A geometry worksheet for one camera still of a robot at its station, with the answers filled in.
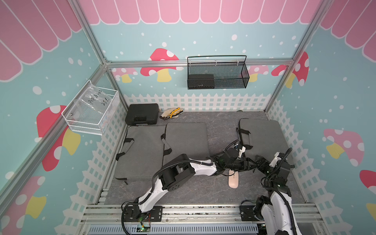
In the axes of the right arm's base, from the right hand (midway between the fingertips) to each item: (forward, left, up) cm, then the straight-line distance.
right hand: (261, 158), depth 85 cm
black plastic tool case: (+39, +79, -1) cm, 88 cm away
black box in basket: (+40, +35, +26) cm, 59 cm away
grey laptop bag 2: (+17, +42, -3) cm, 46 cm away
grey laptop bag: (+4, +73, -4) cm, 73 cm away
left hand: (-7, +7, +2) cm, 10 cm away
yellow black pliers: (+45, +54, -7) cm, 71 cm away
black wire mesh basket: (+50, +30, +26) cm, 64 cm away
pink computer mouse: (-10, +17, -6) cm, 21 cm away
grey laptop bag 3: (+18, -10, -4) cm, 22 cm away
